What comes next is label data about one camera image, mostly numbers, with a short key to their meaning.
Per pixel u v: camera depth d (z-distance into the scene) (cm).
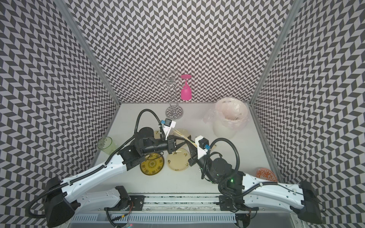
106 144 97
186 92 97
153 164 86
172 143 58
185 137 64
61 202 38
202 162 55
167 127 61
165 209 72
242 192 49
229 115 91
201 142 52
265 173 81
